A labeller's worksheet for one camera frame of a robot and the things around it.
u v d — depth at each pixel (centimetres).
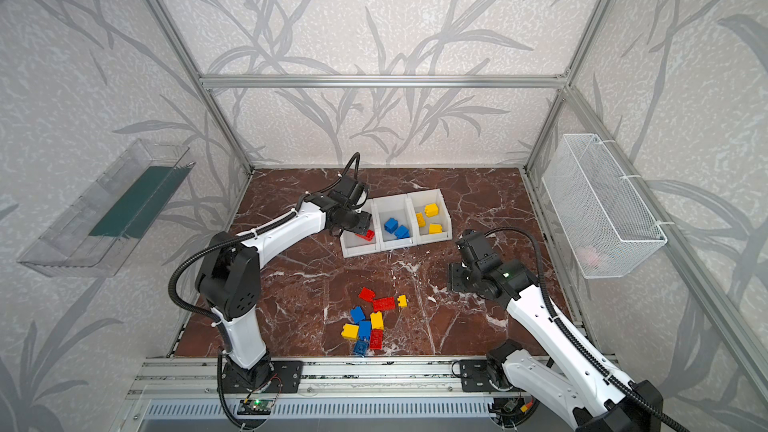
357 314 84
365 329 79
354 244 96
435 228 99
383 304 84
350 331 79
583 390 39
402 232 99
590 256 72
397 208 105
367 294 87
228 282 48
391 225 100
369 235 99
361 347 78
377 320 81
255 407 71
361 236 100
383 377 75
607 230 61
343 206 71
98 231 63
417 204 105
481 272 56
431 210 105
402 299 87
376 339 78
